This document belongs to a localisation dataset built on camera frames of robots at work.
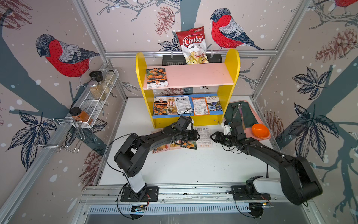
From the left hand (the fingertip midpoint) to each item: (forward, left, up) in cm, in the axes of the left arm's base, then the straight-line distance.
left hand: (199, 135), depth 87 cm
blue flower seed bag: (+20, -11, +5) cm, 24 cm away
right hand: (0, -9, -2) cm, 9 cm away
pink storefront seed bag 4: (+20, +19, +5) cm, 28 cm away
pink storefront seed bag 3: (0, -4, -10) cm, 10 cm away
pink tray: (+9, -38, -11) cm, 40 cm away
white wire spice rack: (+6, +61, +21) cm, 65 cm away
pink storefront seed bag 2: (-3, +17, -10) cm, 20 cm away
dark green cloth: (+20, -41, -10) cm, 46 cm away
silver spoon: (+32, -37, -9) cm, 49 cm away
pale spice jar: (+27, +56, +25) cm, 67 cm away
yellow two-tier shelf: (+47, -7, -8) cm, 48 cm away
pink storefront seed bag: (-5, +25, -9) cm, 27 cm away
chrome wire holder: (-10, +67, +19) cm, 70 cm away
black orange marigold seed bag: (-2, +5, -10) cm, 11 cm away
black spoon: (+32, -32, -9) cm, 46 cm away
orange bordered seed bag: (+20, -1, +5) cm, 20 cm away
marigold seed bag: (+20, +27, +5) cm, 34 cm away
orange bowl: (+7, -44, -6) cm, 45 cm away
